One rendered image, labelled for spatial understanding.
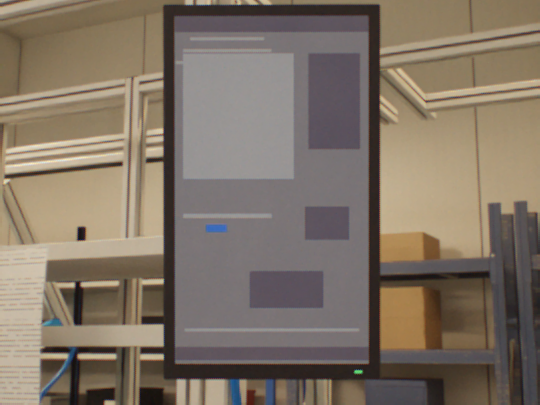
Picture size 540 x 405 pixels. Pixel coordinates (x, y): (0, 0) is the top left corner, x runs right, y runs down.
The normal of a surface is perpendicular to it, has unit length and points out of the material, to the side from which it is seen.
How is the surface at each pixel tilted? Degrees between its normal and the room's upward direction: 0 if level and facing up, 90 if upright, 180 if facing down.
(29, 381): 92
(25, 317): 89
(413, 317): 90
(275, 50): 101
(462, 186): 90
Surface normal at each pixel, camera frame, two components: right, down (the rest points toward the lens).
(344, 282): 0.00, 0.00
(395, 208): -0.43, -0.17
